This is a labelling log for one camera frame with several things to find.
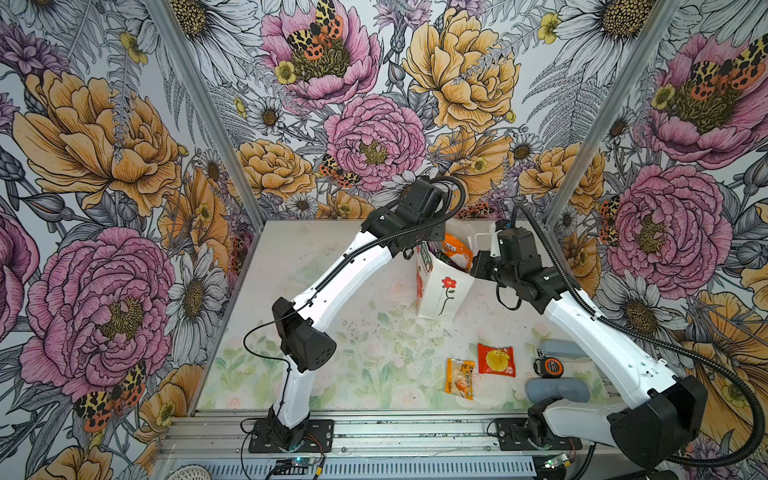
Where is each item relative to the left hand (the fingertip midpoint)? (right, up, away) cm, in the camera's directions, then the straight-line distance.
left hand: (431, 232), depth 77 cm
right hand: (+11, -9, +2) cm, 15 cm away
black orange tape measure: (+32, -36, +5) cm, 49 cm away
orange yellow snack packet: (+8, -39, +5) cm, 41 cm away
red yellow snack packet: (+19, -36, +8) cm, 41 cm away
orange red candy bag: (+8, -5, +7) cm, 12 cm away
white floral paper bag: (+4, -14, +4) cm, 15 cm away
